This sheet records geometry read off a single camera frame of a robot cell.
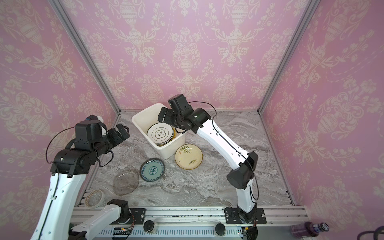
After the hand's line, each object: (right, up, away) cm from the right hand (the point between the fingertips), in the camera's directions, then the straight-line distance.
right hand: (166, 118), depth 73 cm
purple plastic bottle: (+63, -48, -9) cm, 80 cm away
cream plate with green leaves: (+10, -23, +19) cm, 32 cm away
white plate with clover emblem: (-10, -9, +30) cm, 33 cm away
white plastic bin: (-16, +2, +26) cm, 31 cm away
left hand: (-17, -7, -7) cm, 20 cm away
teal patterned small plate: (-12, -30, +17) cm, 37 cm away
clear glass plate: (-26, -37, +12) cm, 46 cm away
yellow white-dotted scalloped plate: (0, -11, +28) cm, 30 cm away
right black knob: (+26, -53, -2) cm, 59 cm away
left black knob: (-5, -46, -10) cm, 48 cm away
